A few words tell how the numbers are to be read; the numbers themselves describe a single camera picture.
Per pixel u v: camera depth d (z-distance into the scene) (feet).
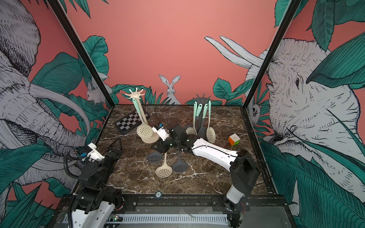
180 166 2.84
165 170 2.75
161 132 2.25
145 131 2.89
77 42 2.69
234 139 3.13
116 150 2.00
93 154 1.98
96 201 1.67
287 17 2.38
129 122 3.43
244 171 1.43
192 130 2.82
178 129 2.00
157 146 2.25
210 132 2.93
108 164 1.96
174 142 1.98
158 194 2.53
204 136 2.75
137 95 2.31
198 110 2.30
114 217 2.30
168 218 2.56
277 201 2.52
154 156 2.97
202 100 2.26
